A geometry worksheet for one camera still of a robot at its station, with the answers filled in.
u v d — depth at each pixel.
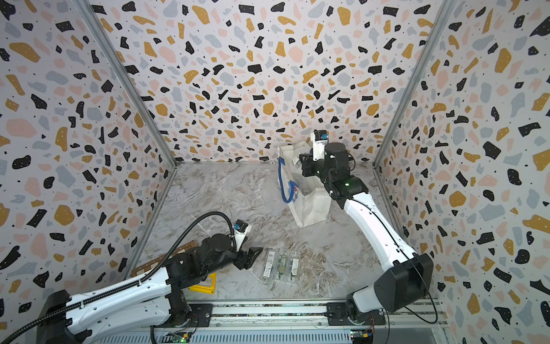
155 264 0.83
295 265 0.84
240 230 0.64
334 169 0.56
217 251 0.55
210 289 0.79
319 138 0.64
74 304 0.42
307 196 0.80
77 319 0.41
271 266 0.84
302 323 0.73
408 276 0.40
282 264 0.84
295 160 0.79
